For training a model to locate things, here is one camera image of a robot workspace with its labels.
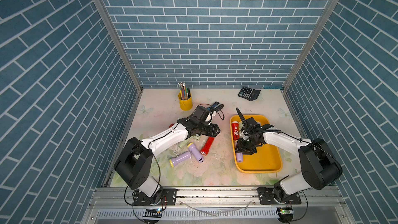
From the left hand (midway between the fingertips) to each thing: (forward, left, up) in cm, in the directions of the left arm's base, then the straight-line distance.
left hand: (220, 131), depth 83 cm
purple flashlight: (-10, -10, -8) cm, 16 cm away
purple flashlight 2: (-7, +13, -11) cm, 19 cm away
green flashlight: (-3, +22, -11) cm, 25 cm away
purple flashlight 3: (-13, +25, -9) cm, 30 cm away
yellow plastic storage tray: (-10, -27, -13) cm, 31 cm away
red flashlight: (-5, +8, -10) cm, 14 cm away
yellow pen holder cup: (+24, +21, -6) cm, 32 cm away
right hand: (-7, -11, -10) cm, 16 cm away
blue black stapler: (+26, 0, -10) cm, 28 cm away
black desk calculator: (+38, -25, -10) cm, 47 cm away
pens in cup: (+29, +22, -1) cm, 37 cm away
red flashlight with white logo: (+9, -11, -9) cm, 17 cm away
